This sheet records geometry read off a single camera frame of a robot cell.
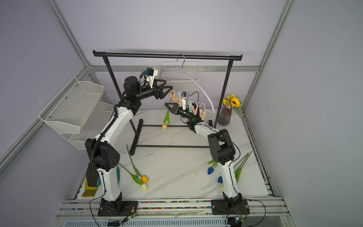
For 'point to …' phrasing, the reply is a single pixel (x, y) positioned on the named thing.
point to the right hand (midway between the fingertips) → (166, 105)
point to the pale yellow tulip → (164, 126)
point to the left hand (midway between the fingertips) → (168, 85)
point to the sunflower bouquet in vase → (231, 101)
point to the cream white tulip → (144, 186)
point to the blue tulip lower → (220, 179)
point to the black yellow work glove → (90, 180)
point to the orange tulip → (144, 178)
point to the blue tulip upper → (211, 170)
